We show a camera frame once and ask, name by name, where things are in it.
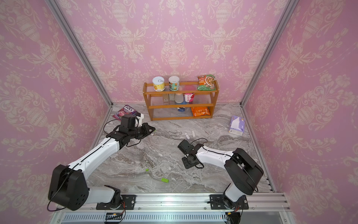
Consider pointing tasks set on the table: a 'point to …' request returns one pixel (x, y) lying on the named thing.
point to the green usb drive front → (165, 180)
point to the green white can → (174, 83)
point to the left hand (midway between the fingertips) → (156, 129)
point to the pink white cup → (189, 97)
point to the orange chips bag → (199, 111)
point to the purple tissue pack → (237, 125)
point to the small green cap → (147, 170)
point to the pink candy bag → (127, 109)
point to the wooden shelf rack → (188, 102)
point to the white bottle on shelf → (179, 98)
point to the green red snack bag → (206, 83)
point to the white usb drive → (187, 136)
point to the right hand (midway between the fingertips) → (189, 163)
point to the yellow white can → (159, 83)
